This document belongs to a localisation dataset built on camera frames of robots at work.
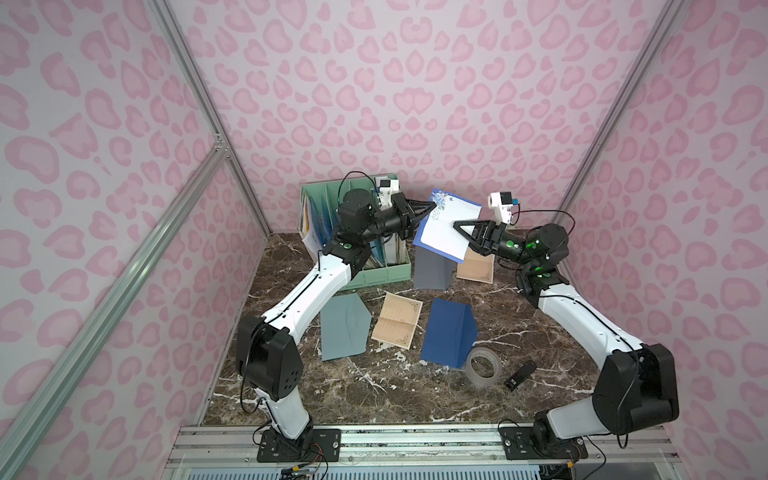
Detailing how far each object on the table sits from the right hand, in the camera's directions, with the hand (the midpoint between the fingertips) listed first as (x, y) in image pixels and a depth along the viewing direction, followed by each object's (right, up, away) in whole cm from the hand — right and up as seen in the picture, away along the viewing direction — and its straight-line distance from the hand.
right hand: (453, 231), depth 66 cm
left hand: (-3, +7, 0) cm, 8 cm away
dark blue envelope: (+5, -29, +27) cm, 40 cm away
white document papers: (-38, +2, +20) cm, 43 cm away
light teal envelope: (-29, -27, +30) cm, 50 cm away
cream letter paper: (-12, -26, +30) cm, 41 cm away
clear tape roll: (+12, -37, +20) cm, 44 cm away
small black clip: (+22, -38, +17) cm, 47 cm away
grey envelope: (+1, -10, +41) cm, 42 cm away
